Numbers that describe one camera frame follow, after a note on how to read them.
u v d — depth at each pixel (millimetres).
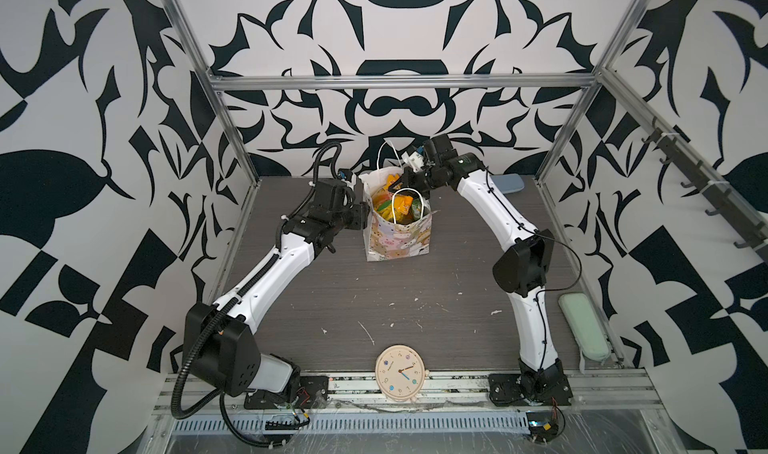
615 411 729
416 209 851
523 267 569
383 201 847
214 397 451
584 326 832
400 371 755
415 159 829
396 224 759
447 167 668
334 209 627
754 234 503
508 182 1146
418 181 775
